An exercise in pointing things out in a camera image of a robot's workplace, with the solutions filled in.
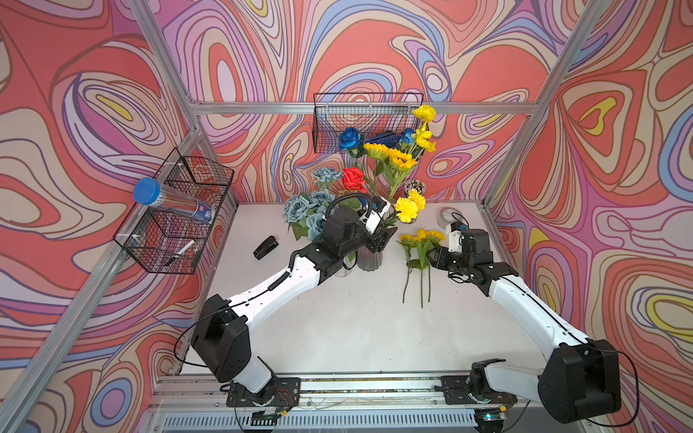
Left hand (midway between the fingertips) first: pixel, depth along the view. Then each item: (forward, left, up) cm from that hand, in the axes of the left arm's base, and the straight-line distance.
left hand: (390, 221), depth 74 cm
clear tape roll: (+31, -33, -30) cm, 54 cm away
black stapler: (+13, +43, -29) cm, 54 cm away
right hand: (-2, -15, -16) cm, 23 cm away
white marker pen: (-7, +59, -6) cm, 60 cm away
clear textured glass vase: (0, +13, -28) cm, 31 cm away
